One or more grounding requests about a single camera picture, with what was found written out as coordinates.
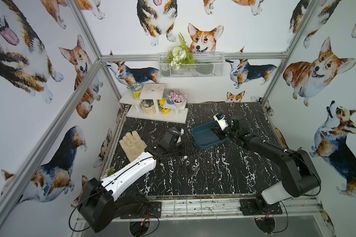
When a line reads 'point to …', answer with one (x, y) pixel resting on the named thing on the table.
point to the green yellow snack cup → (136, 88)
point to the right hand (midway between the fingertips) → (217, 122)
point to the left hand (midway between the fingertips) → (189, 144)
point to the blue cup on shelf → (167, 94)
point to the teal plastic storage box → (204, 137)
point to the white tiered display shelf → (155, 92)
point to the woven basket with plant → (148, 107)
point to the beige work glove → (133, 145)
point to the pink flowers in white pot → (178, 98)
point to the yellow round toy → (161, 102)
